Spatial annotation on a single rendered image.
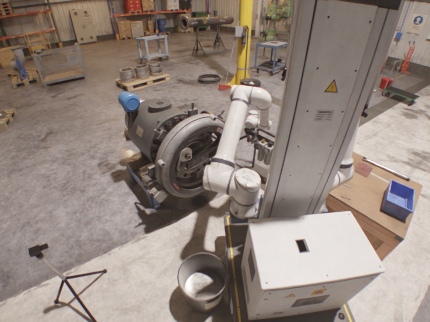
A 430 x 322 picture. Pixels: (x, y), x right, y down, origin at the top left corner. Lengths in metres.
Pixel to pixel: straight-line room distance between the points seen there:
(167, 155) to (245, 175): 0.60
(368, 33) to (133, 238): 2.10
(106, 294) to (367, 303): 1.97
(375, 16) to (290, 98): 0.39
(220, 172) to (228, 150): 0.15
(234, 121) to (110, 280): 1.54
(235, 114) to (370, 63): 0.80
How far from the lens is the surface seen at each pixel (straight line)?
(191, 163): 1.69
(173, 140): 1.55
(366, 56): 0.94
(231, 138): 1.34
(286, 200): 1.20
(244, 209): 1.34
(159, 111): 2.01
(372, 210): 1.98
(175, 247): 1.99
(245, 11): 5.06
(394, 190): 2.25
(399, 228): 1.98
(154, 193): 1.73
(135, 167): 2.42
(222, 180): 1.26
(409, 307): 2.29
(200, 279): 1.70
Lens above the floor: 1.70
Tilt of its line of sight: 38 degrees down
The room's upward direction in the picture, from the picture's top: straight up
